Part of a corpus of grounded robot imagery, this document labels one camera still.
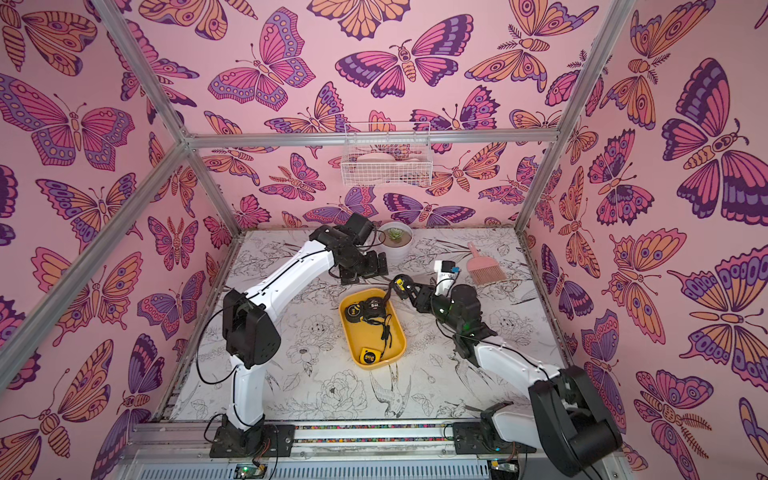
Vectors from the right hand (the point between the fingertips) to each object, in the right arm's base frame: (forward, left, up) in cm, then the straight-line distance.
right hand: (401, 287), depth 80 cm
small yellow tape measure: (-12, +9, -17) cm, 23 cm away
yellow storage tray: (-5, +8, -20) cm, 22 cm away
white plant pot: (+26, +2, -8) cm, 27 cm away
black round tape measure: (+2, +10, -16) cm, 19 cm away
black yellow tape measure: (0, 0, 0) cm, 1 cm away
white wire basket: (+41, +5, +15) cm, 44 cm away
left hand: (+7, +6, -3) cm, 10 cm away
